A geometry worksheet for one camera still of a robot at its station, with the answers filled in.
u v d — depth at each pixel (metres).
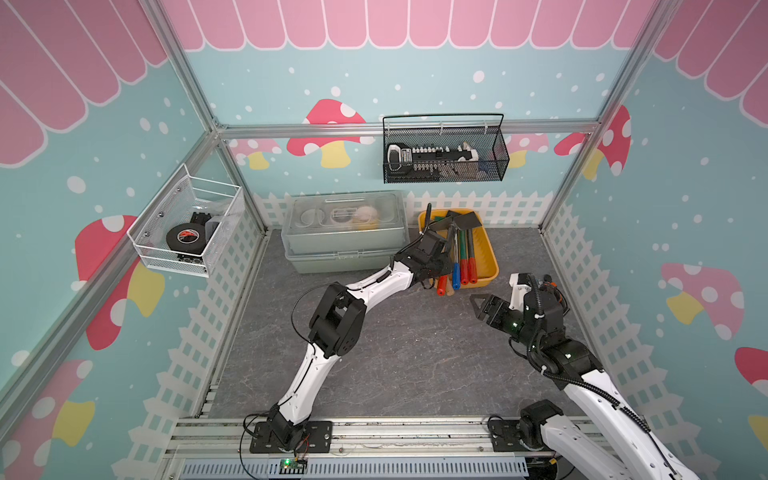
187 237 0.71
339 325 0.57
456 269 0.97
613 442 0.45
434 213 1.16
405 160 0.89
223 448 0.74
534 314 0.54
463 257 1.03
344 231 0.97
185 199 0.81
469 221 1.09
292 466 0.73
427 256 0.77
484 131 0.90
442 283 0.89
